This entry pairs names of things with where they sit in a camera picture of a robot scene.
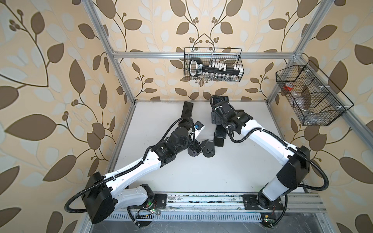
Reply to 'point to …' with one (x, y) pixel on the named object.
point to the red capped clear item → (288, 87)
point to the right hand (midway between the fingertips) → (222, 116)
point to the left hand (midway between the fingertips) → (202, 132)
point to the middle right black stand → (220, 134)
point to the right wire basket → (316, 100)
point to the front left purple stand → (192, 153)
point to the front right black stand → (209, 150)
